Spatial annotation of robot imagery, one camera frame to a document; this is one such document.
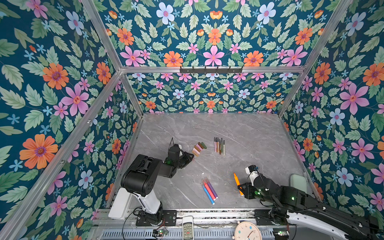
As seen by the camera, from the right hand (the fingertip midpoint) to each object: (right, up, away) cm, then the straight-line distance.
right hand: (237, 188), depth 73 cm
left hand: (-22, +15, +19) cm, 33 cm away
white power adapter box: (-59, -9, +2) cm, 60 cm away
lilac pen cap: (-20, +17, +27) cm, 38 cm away
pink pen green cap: (-9, +19, +28) cm, 35 cm away
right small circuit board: (+21, -19, -3) cm, 29 cm away
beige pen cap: (-23, +14, +23) cm, 35 cm away
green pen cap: (-16, +17, +28) cm, 36 cm away
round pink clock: (+3, -17, -5) cm, 18 cm away
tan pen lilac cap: (-7, +18, +28) cm, 34 cm away
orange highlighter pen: (+1, +3, +2) cm, 3 cm away
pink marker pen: (-14, -3, +9) cm, 17 cm away
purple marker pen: (-12, -4, +10) cm, 16 cm away
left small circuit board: (-38, -20, -3) cm, 43 cm away
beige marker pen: (-3, +17, +25) cm, 31 cm away
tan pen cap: (-21, +16, +25) cm, 37 cm away
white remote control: (-24, -17, -3) cm, 30 cm away
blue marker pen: (-14, -6, +7) cm, 17 cm away
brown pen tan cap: (-5, +17, +26) cm, 32 cm away
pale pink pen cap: (-22, +15, +25) cm, 36 cm away
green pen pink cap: (-4, +18, +28) cm, 34 cm away
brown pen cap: (-18, +18, +28) cm, 38 cm away
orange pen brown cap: (-8, +20, +29) cm, 36 cm away
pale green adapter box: (+37, 0, +10) cm, 39 cm away
